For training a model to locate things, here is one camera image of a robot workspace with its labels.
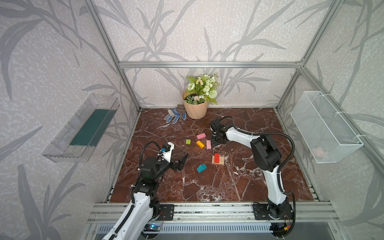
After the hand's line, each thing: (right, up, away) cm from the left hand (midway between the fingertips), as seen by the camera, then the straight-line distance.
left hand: (182, 147), depth 78 cm
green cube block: (+1, 0, +22) cm, 22 cm away
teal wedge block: (+10, -14, +9) cm, 19 cm away
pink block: (+10, +3, +25) cm, 27 cm away
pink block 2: (+15, -2, +21) cm, 25 cm away
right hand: (+20, +3, +24) cm, 32 cm away
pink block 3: (+21, -2, +19) cm, 29 cm away
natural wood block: (+22, -10, +14) cm, 28 cm away
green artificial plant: (+10, +35, +18) cm, 40 cm away
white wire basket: (+63, +7, -16) cm, 66 cm away
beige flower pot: (+6, +20, +27) cm, 35 cm away
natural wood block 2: (+20, -12, +13) cm, 27 cm away
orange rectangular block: (+9, -2, +21) cm, 23 cm away
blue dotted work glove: (-13, +18, +38) cm, 44 cm away
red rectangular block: (+19, -9, +13) cm, 25 cm away
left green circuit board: (-13, -37, -7) cm, 40 cm away
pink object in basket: (+68, -2, -5) cm, 68 cm away
